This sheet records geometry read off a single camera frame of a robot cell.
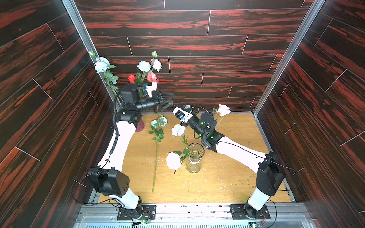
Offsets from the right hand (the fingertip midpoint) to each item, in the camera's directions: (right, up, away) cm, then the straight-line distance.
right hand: (184, 103), depth 72 cm
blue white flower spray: (-20, -12, +36) cm, 43 cm away
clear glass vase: (+7, -26, +6) cm, 28 cm away
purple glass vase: (-32, -12, +33) cm, 47 cm away
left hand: (-5, 0, -7) cm, 9 cm away
